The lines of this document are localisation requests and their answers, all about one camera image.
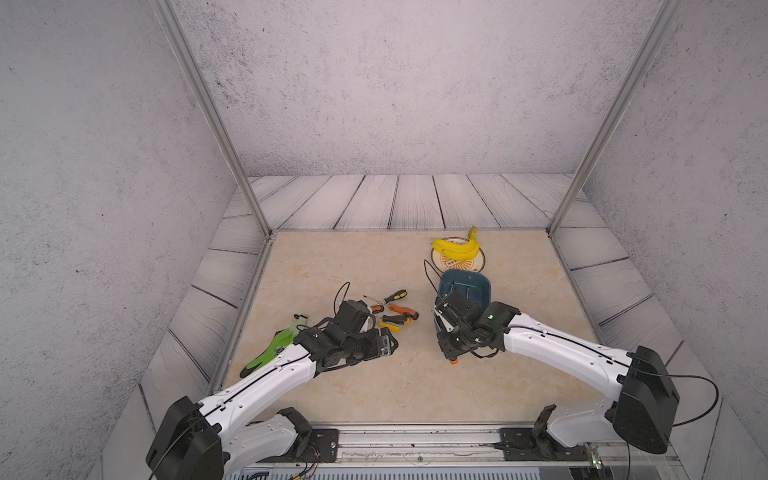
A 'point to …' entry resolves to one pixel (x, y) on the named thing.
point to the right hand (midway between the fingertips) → (446, 345)
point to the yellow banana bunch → (458, 252)
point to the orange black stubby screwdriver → (453, 362)
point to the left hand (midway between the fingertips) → (392, 350)
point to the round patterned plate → (443, 262)
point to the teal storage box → (473, 284)
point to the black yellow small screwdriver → (395, 296)
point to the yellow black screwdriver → (398, 320)
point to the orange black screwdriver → (404, 311)
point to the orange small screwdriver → (377, 309)
